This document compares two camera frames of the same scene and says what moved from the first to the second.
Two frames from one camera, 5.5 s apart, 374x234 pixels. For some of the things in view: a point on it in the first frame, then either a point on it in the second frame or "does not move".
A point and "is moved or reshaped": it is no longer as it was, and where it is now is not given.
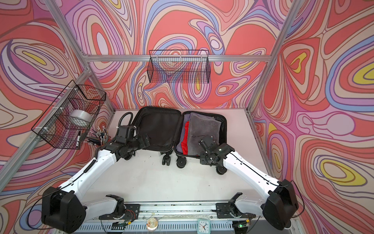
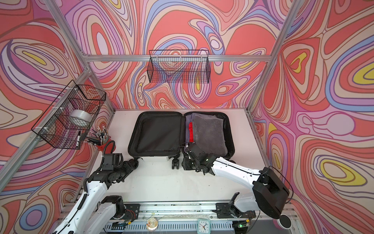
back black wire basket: (182, 66) does not move
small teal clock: (203, 226) does not move
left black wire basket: (68, 120) does not move
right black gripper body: (205, 159) → (195, 164)
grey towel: (200, 126) does not move
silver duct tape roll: (81, 118) does not move
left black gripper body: (137, 144) → (122, 171)
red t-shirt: (184, 143) → (191, 132)
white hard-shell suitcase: (171, 132) is moved or reshaped
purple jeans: (186, 118) → (189, 118)
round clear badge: (152, 224) does not move
